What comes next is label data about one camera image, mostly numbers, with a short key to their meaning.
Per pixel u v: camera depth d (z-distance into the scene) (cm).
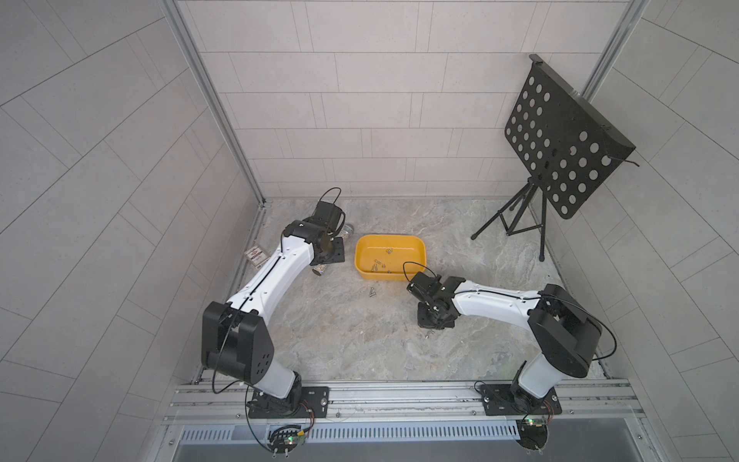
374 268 96
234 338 42
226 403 72
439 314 71
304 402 70
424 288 68
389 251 100
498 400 70
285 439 65
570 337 44
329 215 64
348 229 102
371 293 91
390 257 99
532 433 68
